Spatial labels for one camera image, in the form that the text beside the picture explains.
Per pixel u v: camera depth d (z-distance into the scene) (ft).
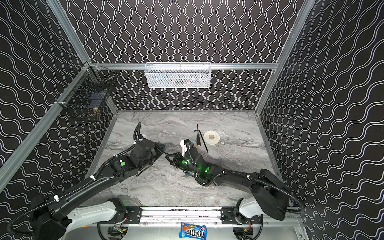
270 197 1.39
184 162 2.18
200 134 3.49
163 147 2.45
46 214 1.28
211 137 3.45
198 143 3.26
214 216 2.49
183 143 2.40
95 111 2.69
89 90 3.18
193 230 2.26
